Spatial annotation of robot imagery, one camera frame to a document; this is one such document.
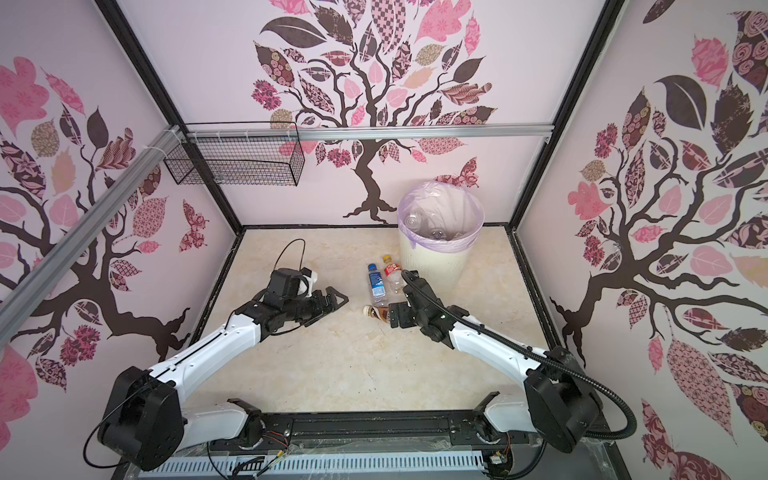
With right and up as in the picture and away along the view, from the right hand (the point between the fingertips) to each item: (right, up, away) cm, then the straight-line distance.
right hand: (403, 304), depth 86 cm
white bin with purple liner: (+14, +26, +18) cm, 34 cm away
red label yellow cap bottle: (-3, +7, +17) cm, 19 cm away
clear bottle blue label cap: (-8, +4, +11) cm, 14 cm away
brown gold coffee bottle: (-6, -4, +5) cm, 8 cm away
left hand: (-18, -1, -3) cm, 19 cm away
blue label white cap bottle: (+6, +25, +9) cm, 28 cm away
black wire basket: (-53, +48, +9) cm, 71 cm away
